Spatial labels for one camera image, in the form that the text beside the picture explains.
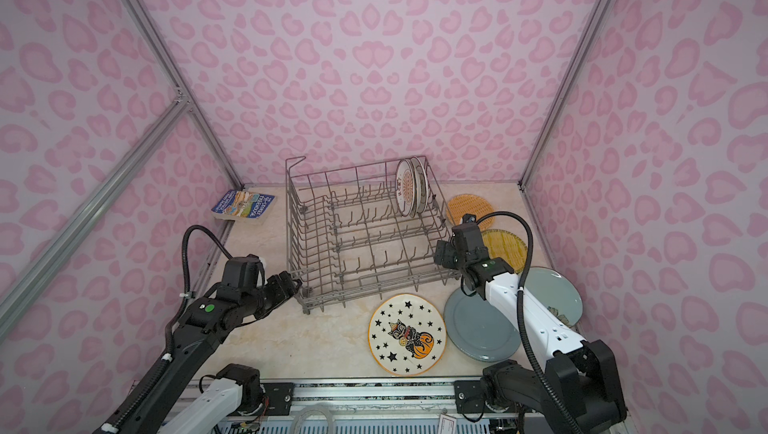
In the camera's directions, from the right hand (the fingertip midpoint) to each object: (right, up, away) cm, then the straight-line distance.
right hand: (454, 247), depth 85 cm
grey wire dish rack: (-32, 0, +15) cm, 35 cm away
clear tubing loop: (-39, -37, -17) cm, 57 cm away
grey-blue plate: (+7, -23, -1) cm, 24 cm away
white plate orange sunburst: (-13, +19, +25) cm, 34 cm away
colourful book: (-72, +12, +26) cm, 77 cm away
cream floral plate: (-10, +19, +7) cm, 22 cm away
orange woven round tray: (+12, +13, +29) cm, 33 cm away
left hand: (-43, -9, -6) cm, 44 cm away
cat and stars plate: (-13, -24, -2) cm, 27 cm away
